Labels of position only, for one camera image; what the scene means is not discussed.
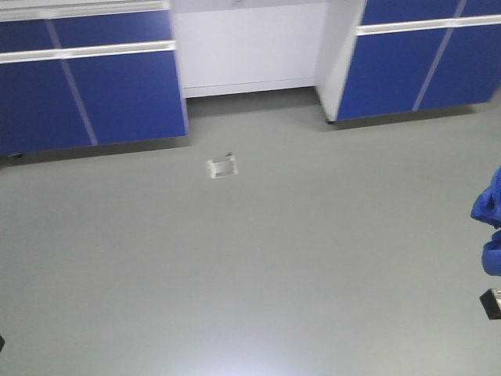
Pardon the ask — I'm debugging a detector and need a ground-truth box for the white bench back panel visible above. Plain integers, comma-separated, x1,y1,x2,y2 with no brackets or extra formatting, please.
171,0,329,99

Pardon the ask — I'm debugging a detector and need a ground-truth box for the blue cloth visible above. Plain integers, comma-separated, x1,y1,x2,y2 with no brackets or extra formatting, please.
470,165,501,277

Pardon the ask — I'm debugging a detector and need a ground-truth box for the metal floor socket box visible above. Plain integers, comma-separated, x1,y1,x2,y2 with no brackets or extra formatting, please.
206,151,239,180

